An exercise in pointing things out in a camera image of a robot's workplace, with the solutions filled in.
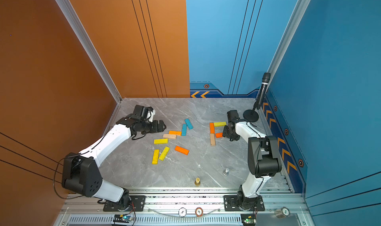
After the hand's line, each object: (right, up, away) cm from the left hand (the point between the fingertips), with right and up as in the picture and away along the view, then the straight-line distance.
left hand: (161, 125), depth 87 cm
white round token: (+14, -40, -16) cm, 46 cm away
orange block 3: (+12, -16, +4) cm, 20 cm away
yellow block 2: (-4, -19, +2) cm, 20 cm away
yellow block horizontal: (-4, -12, +11) cm, 17 cm away
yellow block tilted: (+1, -17, +2) cm, 17 cm away
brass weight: (+22, -28, -11) cm, 37 cm away
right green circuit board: (+46, -44, -16) cm, 66 cm away
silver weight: (+37, -25, -6) cm, 45 cm away
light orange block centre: (+8, -6, +12) cm, 16 cm away
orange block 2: (+32, -3, +15) cm, 35 cm away
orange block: (+36, -8, +13) cm, 39 cm away
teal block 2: (+13, -4, +15) cm, 20 cm away
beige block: (+32, -10, +9) cm, 35 cm away
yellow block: (+38, 0, +16) cm, 41 cm away
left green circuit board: (-13, -43, -17) cm, 48 cm away
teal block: (+16, -1, +18) cm, 24 cm away
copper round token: (+22, -40, -16) cm, 49 cm away
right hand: (+42, -7, +9) cm, 44 cm away
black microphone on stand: (+61, +5, +21) cm, 65 cm away
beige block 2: (+3, -8, +9) cm, 13 cm away
